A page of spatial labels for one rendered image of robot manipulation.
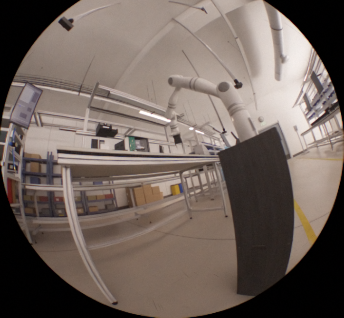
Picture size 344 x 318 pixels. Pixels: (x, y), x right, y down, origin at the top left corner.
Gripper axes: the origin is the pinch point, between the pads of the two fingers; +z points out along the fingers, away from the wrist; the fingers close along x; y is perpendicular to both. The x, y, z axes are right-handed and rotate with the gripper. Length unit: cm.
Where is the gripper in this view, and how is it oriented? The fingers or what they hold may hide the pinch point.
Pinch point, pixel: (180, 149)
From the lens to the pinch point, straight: 115.6
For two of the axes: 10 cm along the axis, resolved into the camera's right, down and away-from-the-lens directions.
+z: 2.8, 8.4, 4.6
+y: -0.3, -4.7, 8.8
